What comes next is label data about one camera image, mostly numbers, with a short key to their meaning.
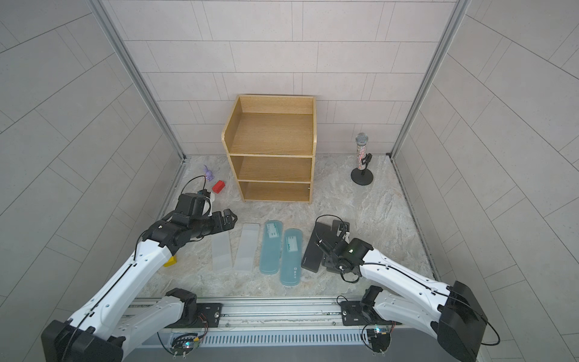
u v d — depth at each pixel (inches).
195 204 23.0
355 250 21.5
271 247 33.5
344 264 21.2
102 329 14.8
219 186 39.7
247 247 33.4
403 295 18.1
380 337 26.8
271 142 31.9
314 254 32.6
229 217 26.8
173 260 20.2
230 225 26.8
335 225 33.9
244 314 28.4
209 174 41.3
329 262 27.7
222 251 32.8
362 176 42.3
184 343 26.6
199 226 24.4
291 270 31.8
